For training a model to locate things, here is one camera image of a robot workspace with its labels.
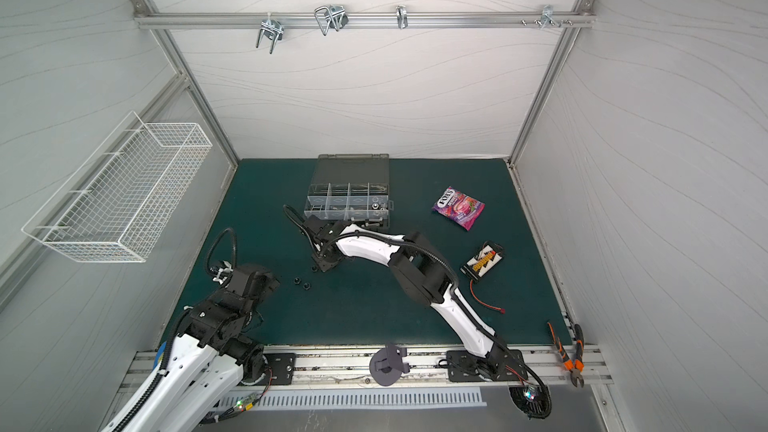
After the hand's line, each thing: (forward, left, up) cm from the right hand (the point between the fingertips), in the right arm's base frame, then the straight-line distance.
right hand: (330, 253), depth 94 cm
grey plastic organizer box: (+26, -3, +2) cm, 26 cm away
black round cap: (-30, -20, 0) cm, 36 cm away
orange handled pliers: (-28, -67, -1) cm, 73 cm away
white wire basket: (-6, +43, +32) cm, 54 cm away
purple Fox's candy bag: (+19, -42, +1) cm, 47 cm away
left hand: (-13, +14, +8) cm, 21 cm away
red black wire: (-14, -52, -2) cm, 54 cm away
